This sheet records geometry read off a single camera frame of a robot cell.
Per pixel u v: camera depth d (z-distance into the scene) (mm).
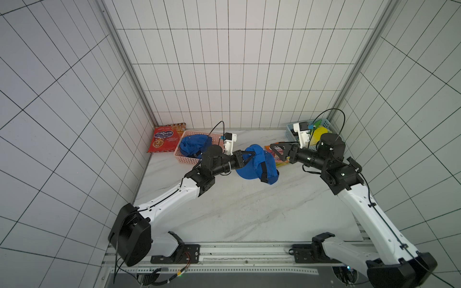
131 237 401
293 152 578
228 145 673
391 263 383
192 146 1020
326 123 1148
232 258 726
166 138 1102
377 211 423
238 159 632
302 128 584
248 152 694
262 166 683
